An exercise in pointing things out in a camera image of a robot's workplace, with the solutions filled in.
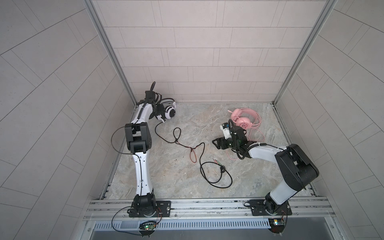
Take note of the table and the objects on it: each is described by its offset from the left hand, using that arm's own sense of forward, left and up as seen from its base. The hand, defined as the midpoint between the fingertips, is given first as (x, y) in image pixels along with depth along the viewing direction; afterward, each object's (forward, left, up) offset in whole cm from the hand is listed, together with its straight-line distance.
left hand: (162, 108), depth 106 cm
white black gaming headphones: (-4, -7, +2) cm, 8 cm away
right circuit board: (-67, -63, -5) cm, 92 cm away
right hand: (-25, -38, -1) cm, 45 cm away
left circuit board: (-68, -5, -1) cm, 68 cm away
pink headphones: (-7, -59, -1) cm, 60 cm away
